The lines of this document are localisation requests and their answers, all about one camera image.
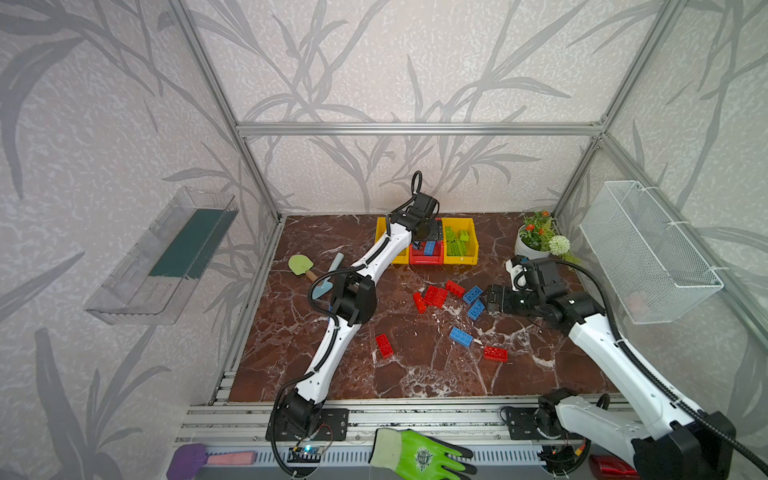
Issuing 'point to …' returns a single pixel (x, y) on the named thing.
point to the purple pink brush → (189, 458)
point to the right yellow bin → (459, 224)
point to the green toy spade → (299, 264)
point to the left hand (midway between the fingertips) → (433, 231)
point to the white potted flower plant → (537, 239)
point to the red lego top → (455, 289)
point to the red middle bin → (418, 257)
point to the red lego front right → (496, 354)
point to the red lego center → (435, 296)
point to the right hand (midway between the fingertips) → (493, 296)
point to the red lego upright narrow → (421, 307)
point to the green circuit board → (304, 454)
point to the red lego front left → (384, 346)
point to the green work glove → (416, 456)
